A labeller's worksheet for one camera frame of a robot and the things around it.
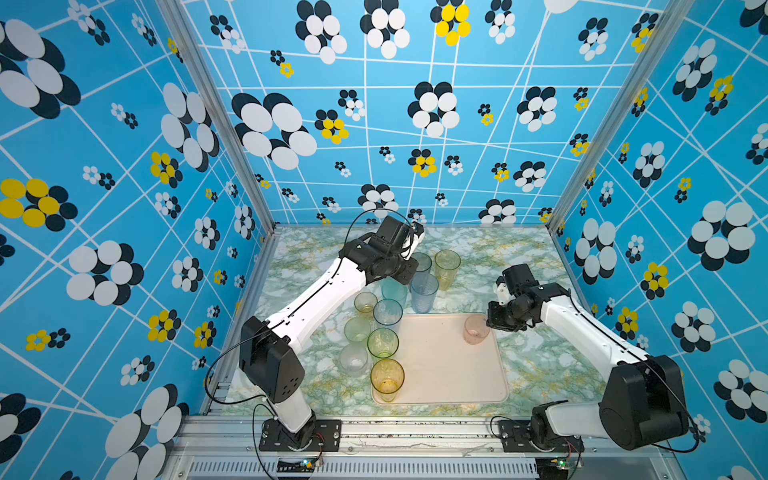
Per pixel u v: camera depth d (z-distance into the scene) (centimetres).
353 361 85
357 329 89
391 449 72
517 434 74
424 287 94
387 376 81
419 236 71
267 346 47
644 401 41
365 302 94
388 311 88
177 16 69
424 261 94
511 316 71
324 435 74
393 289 91
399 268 67
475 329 91
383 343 86
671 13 68
